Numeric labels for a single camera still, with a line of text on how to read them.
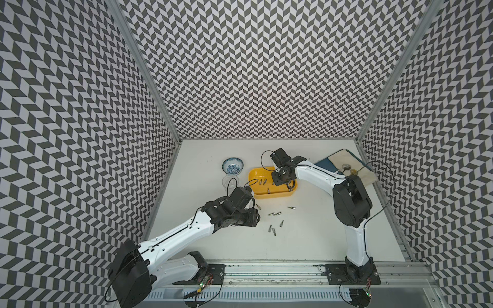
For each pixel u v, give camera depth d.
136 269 0.38
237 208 0.59
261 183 0.99
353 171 1.04
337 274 0.72
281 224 0.86
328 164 1.08
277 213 0.87
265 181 0.99
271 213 0.87
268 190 0.96
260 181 0.99
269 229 0.84
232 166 1.05
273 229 0.85
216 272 0.72
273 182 0.88
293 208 0.92
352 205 0.52
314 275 0.75
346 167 1.05
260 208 0.91
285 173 0.70
